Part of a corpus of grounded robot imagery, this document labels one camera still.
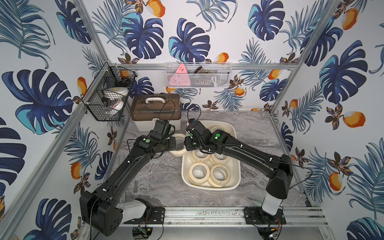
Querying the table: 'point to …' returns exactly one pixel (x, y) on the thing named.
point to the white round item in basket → (115, 93)
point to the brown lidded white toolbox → (146, 108)
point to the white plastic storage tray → (234, 166)
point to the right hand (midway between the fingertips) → (186, 141)
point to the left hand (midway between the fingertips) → (171, 140)
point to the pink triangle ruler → (180, 78)
